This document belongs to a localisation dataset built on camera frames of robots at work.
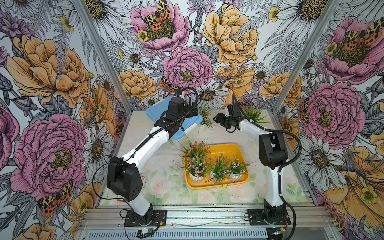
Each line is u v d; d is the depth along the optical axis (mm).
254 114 1043
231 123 822
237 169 761
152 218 725
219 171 751
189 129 887
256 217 739
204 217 761
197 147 866
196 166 758
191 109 580
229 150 967
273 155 579
